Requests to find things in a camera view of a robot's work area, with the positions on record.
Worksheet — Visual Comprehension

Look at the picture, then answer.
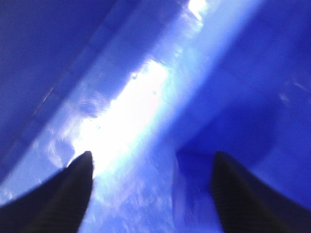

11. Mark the large open blue bin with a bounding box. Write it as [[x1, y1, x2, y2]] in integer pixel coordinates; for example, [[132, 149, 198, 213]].
[[0, 0, 311, 233]]

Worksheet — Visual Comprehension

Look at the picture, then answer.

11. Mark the blue plastic box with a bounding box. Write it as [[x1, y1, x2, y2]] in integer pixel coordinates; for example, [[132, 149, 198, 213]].
[[172, 150, 221, 233]]

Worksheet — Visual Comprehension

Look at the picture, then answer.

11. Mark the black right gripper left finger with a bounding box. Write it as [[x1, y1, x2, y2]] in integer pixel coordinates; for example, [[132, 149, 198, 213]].
[[0, 150, 94, 233]]

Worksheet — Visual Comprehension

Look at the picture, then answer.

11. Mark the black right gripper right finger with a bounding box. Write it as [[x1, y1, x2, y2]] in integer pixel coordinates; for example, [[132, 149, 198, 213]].
[[210, 150, 311, 233]]

